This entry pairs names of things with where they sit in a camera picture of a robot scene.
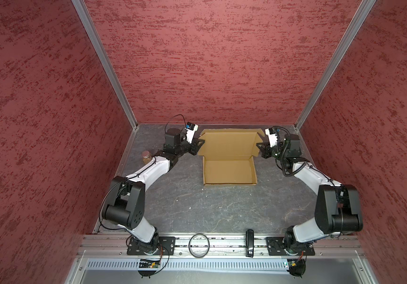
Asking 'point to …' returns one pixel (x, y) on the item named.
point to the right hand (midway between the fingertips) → (255, 146)
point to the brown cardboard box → (229, 155)
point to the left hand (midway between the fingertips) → (202, 143)
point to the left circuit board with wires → (148, 267)
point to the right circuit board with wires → (297, 267)
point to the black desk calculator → (293, 136)
